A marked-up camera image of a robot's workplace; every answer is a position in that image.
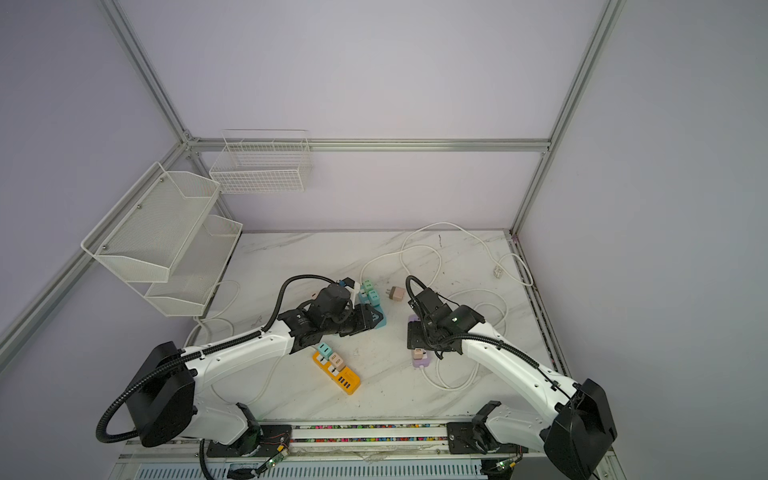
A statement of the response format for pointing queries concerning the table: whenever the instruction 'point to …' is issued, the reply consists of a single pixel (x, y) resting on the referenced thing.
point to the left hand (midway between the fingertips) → (378, 320)
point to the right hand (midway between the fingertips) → (416, 338)
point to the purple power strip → (419, 362)
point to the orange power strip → (346, 379)
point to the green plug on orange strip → (325, 350)
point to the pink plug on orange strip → (337, 361)
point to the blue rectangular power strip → (383, 323)
